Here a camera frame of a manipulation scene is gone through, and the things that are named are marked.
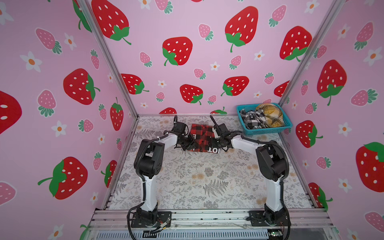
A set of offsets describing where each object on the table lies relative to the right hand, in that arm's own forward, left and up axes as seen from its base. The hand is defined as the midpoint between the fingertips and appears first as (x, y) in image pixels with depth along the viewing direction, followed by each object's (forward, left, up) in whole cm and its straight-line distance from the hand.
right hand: (210, 142), depth 100 cm
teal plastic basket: (+12, -30, +1) cm, 33 cm away
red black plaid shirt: (+6, +6, +1) cm, 8 cm away
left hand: (-2, +7, +1) cm, 8 cm away
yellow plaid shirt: (+25, -44, +6) cm, 51 cm away
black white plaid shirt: (+20, -30, +6) cm, 36 cm away
